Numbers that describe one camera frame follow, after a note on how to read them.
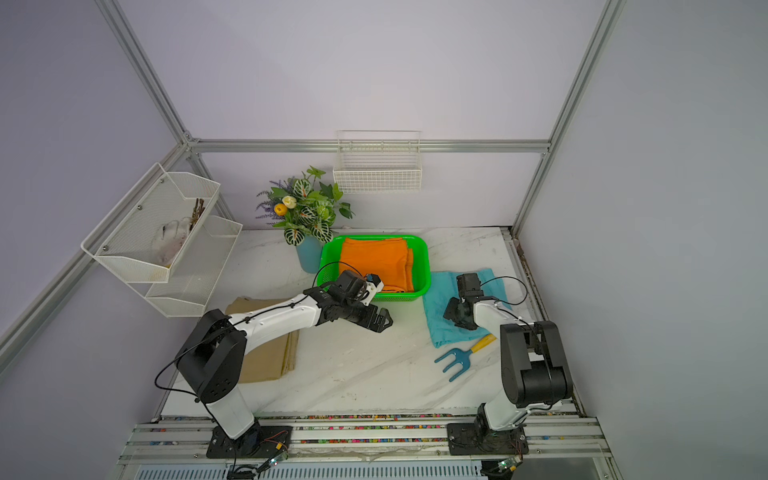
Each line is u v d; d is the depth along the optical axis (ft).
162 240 2.53
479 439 2.20
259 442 2.22
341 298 2.29
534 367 1.51
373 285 2.66
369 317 2.54
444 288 3.28
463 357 2.85
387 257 3.43
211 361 1.51
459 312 2.79
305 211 2.70
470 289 2.50
